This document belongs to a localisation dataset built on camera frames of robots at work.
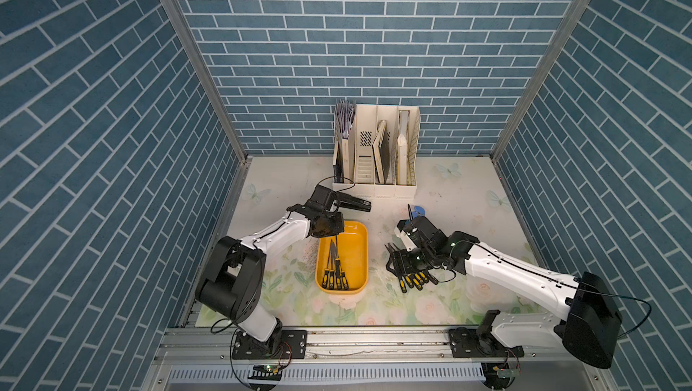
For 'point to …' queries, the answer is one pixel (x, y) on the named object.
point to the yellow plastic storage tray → (353, 249)
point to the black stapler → (348, 201)
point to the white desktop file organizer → (404, 124)
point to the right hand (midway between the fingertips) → (396, 266)
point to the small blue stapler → (418, 212)
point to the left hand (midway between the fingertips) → (348, 227)
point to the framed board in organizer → (381, 152)
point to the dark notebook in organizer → (339, 168)
